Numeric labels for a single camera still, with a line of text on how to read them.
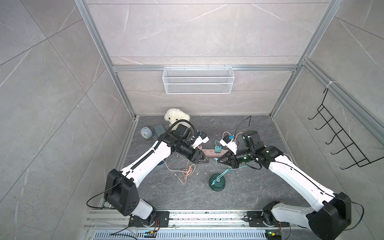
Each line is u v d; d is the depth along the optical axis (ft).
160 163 1.76
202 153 2.17
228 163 2.21
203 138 2.25
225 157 2.21
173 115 3.07
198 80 3.31
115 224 2.39
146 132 3.29
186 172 2.75
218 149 3.04
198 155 2.13
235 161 2.06
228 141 2.14
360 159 1.91
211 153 3.13
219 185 2.45
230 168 2.12
